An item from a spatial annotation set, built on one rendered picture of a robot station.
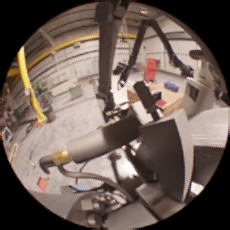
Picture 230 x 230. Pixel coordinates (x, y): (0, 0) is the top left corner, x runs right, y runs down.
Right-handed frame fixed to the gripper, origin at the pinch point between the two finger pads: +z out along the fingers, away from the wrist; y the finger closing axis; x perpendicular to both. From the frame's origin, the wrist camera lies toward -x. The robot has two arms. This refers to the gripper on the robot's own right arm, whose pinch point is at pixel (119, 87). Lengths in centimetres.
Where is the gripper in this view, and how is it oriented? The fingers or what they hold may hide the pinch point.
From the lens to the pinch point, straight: 68.0
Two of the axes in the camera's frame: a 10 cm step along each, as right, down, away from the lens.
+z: -3.5, 6.4, 6.8
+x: 9.0, 4.4, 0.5
